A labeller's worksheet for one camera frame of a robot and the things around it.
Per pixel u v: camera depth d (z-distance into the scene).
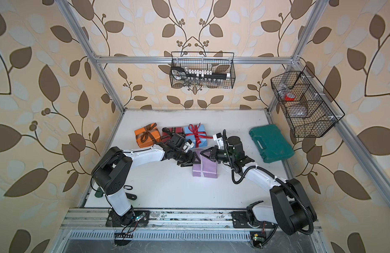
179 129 1.01
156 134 0.99
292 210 0.41
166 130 0.99
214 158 0.71
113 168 0.53
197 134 0.97
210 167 0.83
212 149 0.75
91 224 0.74
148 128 1.00
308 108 0.75
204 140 0.96
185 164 0.81
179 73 0.84
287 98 0.82
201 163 0.82
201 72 0.81
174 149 0.74
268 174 0.51
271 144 0.96
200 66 0.93
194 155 0.81
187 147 0.83
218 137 0.78
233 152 0.66
